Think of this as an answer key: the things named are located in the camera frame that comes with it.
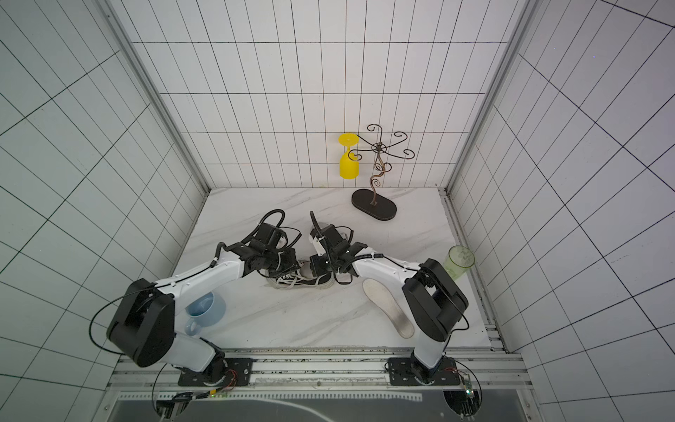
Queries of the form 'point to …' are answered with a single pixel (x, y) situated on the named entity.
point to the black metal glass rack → (367, 201)
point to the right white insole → (391, 311)
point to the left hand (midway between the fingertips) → (298, 270)
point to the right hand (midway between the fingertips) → (312, 259)
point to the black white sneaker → (301, 277)
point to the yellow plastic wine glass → (349, 162)
